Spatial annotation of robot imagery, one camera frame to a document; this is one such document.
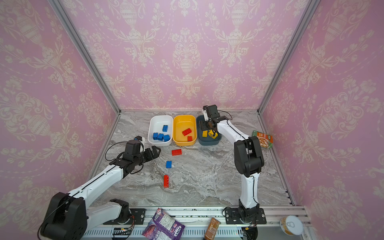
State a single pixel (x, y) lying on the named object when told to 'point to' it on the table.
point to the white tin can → (291, 225)
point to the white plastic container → (156, 125)
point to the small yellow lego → (205, 134)
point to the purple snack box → (163, 226)
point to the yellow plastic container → (181, 122)
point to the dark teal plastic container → (206, 141)
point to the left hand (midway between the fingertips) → (156, 152)
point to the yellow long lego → (211, 134)
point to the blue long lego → (165, 128)
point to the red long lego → (186, 132)
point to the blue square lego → (155, 136)
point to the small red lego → (189, 138)
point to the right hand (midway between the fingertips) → (206, 123)
